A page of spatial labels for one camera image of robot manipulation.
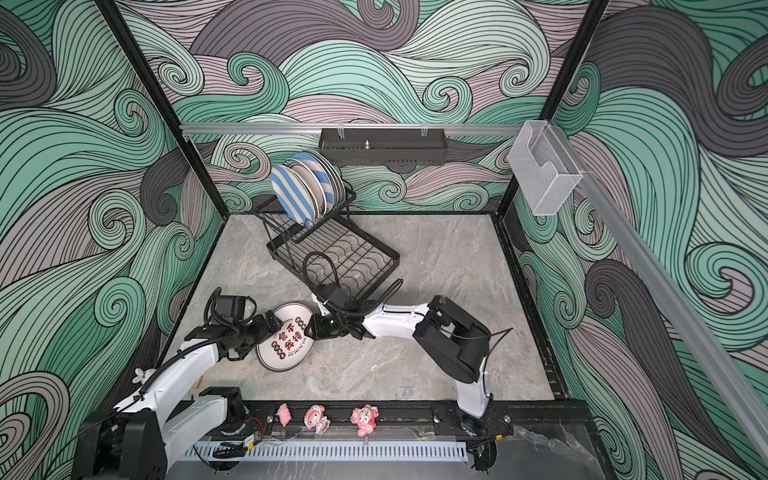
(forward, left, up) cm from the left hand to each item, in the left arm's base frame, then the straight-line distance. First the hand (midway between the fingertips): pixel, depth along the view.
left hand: (272, 327), depth 87 cm
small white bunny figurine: (-15, +27, +5) cm, 32 cm away
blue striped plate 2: (+29, -17, +29) cm, 44 cm away
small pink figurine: (-22, -8, -1) cm, 24 cm away
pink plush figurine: (-23, -29, +2) cm, 37 cm away
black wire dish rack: (+28, -18, -1) cm, 33 cm away
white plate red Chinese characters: (-5, -6, 0) cm, 8 cm away
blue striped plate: (+29, -6, +27) cm, 40 cm away
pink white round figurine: (-23, -16, +1) cm, 28 cm away
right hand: (-3, -11, +3) cm, 12 cm away
